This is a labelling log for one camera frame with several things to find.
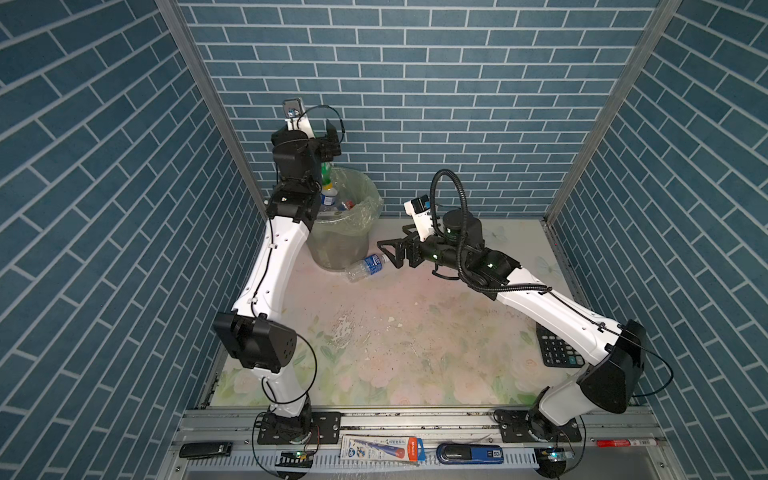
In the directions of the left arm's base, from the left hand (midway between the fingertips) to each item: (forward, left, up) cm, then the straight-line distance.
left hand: (312, 120), depth 68 cm
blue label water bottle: (-7, -7, -49) cm, 50 cm away
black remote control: (-57, +28, -49) cm, 80 cm away
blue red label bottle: (+11, -2, -36) cm, 38 cm away
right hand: (-19, -17, -17) cm, 31 cm away
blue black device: (-60, -36, -47) cm, 84 cm away
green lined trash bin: (-5, -3, -34) cm, 35 cm away
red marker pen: (-58, -74, -50) cm, 107 cm away
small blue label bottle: (+11, +3, -32) cm, 34 cm away
